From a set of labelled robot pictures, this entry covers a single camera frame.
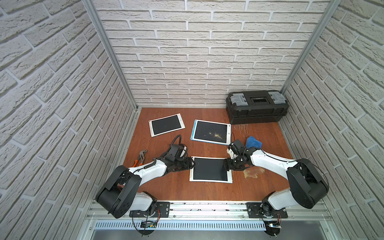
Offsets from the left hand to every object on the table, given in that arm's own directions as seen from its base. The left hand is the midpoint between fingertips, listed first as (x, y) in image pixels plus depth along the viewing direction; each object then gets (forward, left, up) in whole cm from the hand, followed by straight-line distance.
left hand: (193, 162), depth 87 cm
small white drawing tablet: (+31, +21, -3) cm, 38 cm away
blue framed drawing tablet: (+24, -13, -2) cm, 27 cm away
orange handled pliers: (+6, +33, -3) cm, 33 cm away
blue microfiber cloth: (+13, -38, +3) cm, 40 cm away
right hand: (-2, -22, -2) cm, 22 cm away
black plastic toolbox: (+33, -42, +15) cm, 55 cm away
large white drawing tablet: (-2, -11, -6) cm, 12 cm away
